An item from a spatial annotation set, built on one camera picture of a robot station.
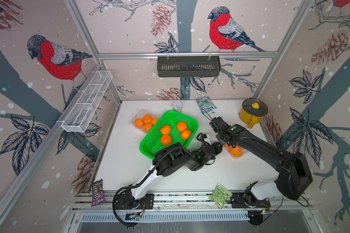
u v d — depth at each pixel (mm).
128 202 640
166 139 922
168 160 566
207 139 876
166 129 962
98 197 743
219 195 744
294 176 410
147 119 1016
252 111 1027
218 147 818
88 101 791
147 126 959
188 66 1039
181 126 981
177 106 1100
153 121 1003
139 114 1035
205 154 725
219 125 658
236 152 849
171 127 1025
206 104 1141
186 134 920
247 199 666
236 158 850
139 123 1008
